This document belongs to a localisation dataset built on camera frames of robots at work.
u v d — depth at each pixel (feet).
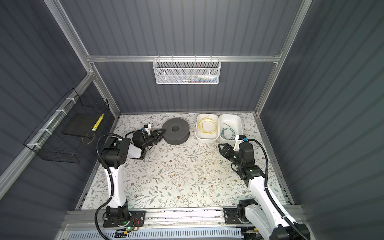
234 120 3.78
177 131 3.35
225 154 2.32
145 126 3.23
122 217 2.15
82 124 2.43
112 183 1.99
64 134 2.35
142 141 2.85
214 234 2.53
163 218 2.47
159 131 3.17
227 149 2.33
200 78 3.01
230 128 3.55
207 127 3.59
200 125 3.65
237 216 2.41
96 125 2.48
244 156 1.97
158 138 3.08
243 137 2.38
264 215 1.41
